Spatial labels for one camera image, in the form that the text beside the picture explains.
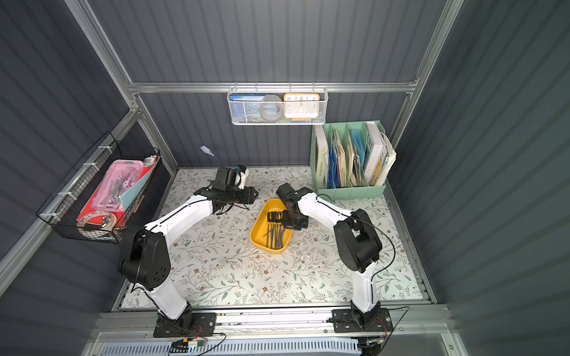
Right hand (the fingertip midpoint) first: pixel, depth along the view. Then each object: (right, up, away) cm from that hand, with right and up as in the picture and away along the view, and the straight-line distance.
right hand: (294, 225), depth 92 cm
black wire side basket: (-66, +13, -28) cm, 72 cm away
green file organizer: (+24, +28, +5) cm, 37 cm away
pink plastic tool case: (-60, +20, -17) cm, 65 cm away
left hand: (-18, +14, -2) cm, 23 cm away
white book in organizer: (+36, +31, +4) cm, 47 cm away
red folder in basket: (-56, +7, -24) cm, 61 cm away
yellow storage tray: (-16, -5, +4) cm, 17 cm away
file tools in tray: (-8, -3, +4) cm, 10 cm away
